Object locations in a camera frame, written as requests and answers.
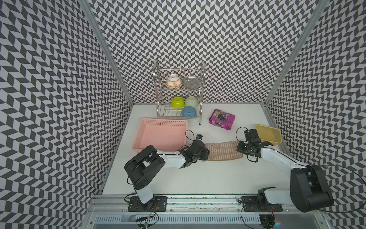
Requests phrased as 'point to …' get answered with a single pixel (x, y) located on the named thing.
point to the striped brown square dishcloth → (223, 150)
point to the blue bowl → (188, 111)
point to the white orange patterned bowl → (173, 81)
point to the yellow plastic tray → (272, 135)
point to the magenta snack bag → (222, 119)
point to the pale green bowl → (191, 101)
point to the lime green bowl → (177, 102)
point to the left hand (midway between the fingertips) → (207, 153)
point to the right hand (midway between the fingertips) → (240, 150)
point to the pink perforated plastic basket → (164, 134)
